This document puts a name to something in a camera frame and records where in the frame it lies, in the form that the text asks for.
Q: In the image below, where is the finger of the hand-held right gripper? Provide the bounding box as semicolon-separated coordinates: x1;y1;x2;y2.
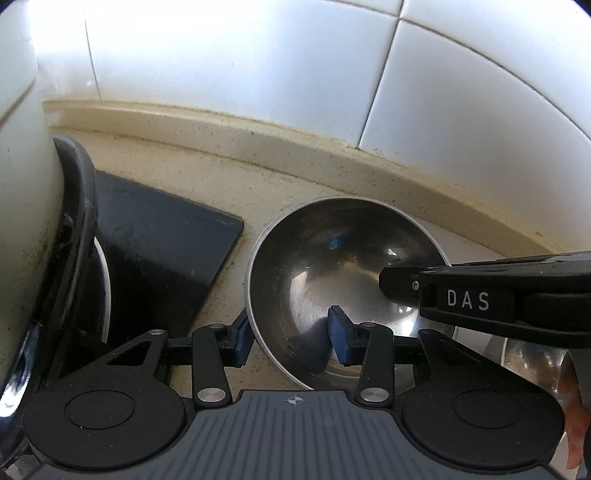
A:
379;265;422;306

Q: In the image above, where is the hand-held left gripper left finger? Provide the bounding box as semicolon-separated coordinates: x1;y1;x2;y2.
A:
78;311;254;409

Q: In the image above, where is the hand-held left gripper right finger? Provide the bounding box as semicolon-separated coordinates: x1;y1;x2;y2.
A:
327;305;507;409

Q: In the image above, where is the stainless steel bowl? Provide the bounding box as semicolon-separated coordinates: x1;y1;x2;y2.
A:
501;339;573;394
245;196;455;393

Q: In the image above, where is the person's right hand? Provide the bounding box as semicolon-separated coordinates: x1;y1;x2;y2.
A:
556;356;591;469

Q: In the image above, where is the black cooktop mat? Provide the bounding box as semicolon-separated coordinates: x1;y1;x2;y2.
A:
90;170;245;344

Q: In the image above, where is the black burner pot support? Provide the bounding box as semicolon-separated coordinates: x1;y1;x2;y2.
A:
53;135;114;352

